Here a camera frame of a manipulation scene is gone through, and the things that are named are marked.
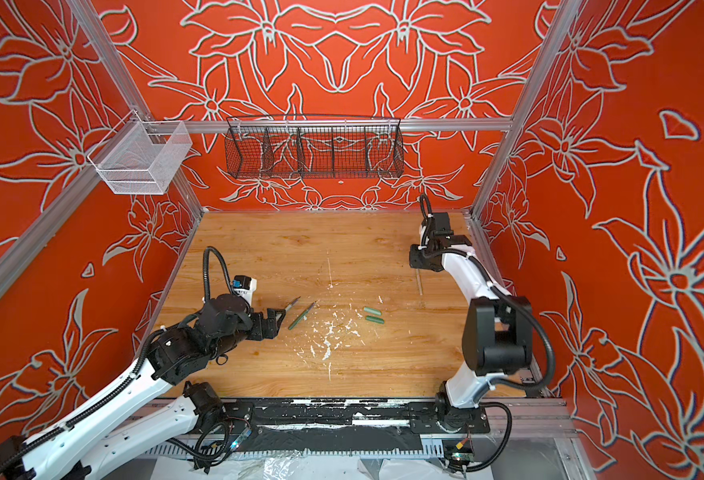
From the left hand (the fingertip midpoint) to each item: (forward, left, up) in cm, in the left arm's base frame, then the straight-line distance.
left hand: (271, 310), depth 73 cm
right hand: (+23, -38, -5) cm, 45 cm away
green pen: (+7, -4, -18) cm, 20 cm away
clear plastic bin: (+42, +48, +15) cm, 66 cm away
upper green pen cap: (+10, -27, -18) cm, 34 cm away
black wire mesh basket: (+56, -4, +12) cm, 57 cm away
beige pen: (+21, -42, -17) cm, 50 cm away
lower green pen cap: (+7, -27, -18) cm, 33 cm away
